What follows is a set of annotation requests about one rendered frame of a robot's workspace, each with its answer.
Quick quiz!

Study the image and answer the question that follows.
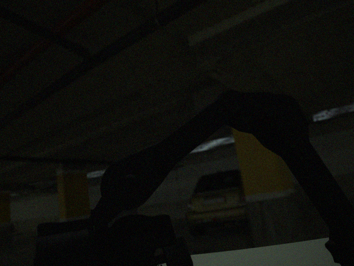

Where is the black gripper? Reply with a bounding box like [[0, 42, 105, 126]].
[[102, 234, 193, 266]]

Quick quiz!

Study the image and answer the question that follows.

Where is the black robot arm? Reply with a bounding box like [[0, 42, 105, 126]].
[[33, 90, 354, 266]]

